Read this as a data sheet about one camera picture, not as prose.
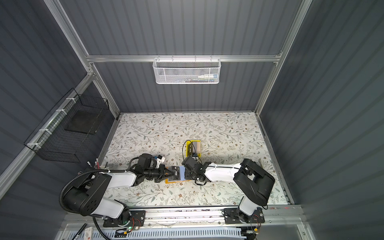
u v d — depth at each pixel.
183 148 1.01
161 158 0.87
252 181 0.47
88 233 0.69
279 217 0.74
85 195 0.44
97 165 0.79
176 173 0.87
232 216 0.73
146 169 0.74
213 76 0.91
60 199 0.42
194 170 0.68
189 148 0.98
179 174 0.87
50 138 0.65
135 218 0.73
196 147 0.96
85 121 0.77
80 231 0.70
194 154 0.81
